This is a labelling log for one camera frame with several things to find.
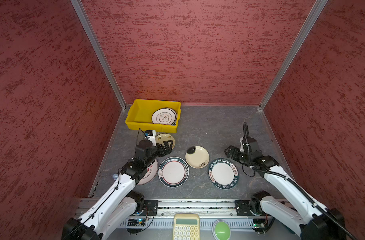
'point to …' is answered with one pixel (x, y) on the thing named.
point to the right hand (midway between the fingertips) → (229, 156)
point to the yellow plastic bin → (140, 112)
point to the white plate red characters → (151, 174)
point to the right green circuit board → (258, 223)
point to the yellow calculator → (186, 226)
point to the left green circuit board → (136, 222)
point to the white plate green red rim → (173, 172)
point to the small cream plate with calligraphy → (164, 137)
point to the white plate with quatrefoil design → (164, 116)
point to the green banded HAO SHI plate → (223, 173)
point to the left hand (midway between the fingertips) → (166, 145)
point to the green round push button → (221, 230)
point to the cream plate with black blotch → (197, 157)
